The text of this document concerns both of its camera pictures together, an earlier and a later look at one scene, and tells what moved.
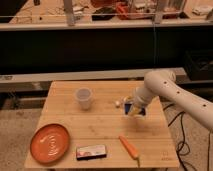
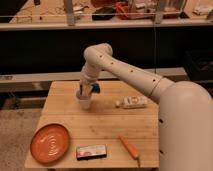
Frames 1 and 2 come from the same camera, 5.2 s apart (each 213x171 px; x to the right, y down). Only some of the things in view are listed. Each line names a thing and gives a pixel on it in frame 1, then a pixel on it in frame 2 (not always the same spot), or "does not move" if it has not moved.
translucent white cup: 84,95 does not move
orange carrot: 132,152 does not move
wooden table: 100,133 does not move
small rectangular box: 91,152 does not move
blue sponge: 128,106 → 95,88
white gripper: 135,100 → 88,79
